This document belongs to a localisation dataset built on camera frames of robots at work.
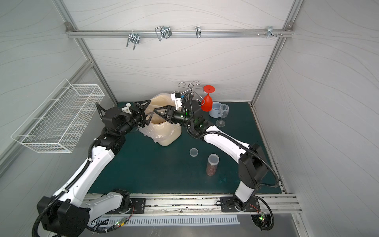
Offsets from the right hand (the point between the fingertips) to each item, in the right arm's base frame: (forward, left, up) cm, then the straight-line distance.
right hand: (154, 112), depth 67 cm
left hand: (+3, +2, +1) cm, 4 cm away
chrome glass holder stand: (+25, -15, -8) cm, 30 cm away
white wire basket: (-7, +46, -4) cm, 46 cm away
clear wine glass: (+23, -37, -25) cm, 50 cm away
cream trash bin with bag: (-1, 0, -13) cm, 13 cm away
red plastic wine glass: (+21, -25, -14) cm, 36 cm away
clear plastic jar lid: (-2, -18, -36) cm, 40 cm away
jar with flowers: (-13, -29, -21) cm, 38 cm away
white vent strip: (-39, +16, -35) cm, 55 cm away
